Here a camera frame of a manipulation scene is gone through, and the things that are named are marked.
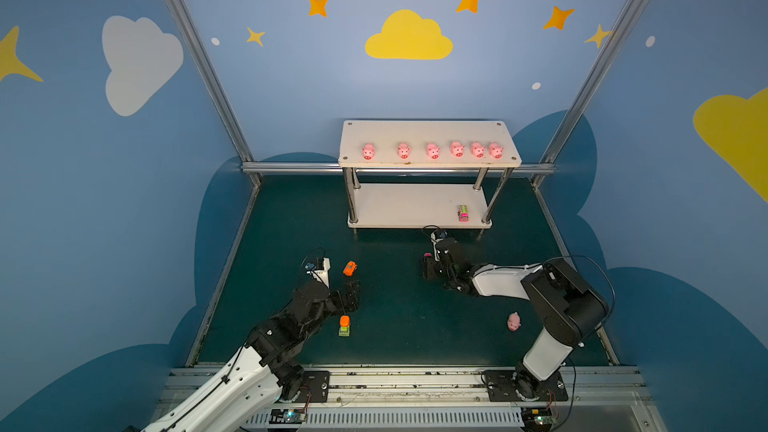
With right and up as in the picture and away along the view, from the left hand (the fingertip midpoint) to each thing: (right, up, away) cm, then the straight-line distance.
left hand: (352, 287), depth 78 cm
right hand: (+23, +5, +19) cm, 30 cm away
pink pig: (+44, -10, +3) cm, 45 cm away
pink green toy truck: (+36, +19, +24) cm, 47 cm away
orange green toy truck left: (-3, -13, +4) cm, 14 cm away
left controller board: (-15, -29, -7) cm, 34 cm away
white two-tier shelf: (+26, +35, +47) cm, 64 cm away
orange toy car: (-3, +2, +16) cm, 16 cm away
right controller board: (+46, -30, -7) cm, 55 cm away
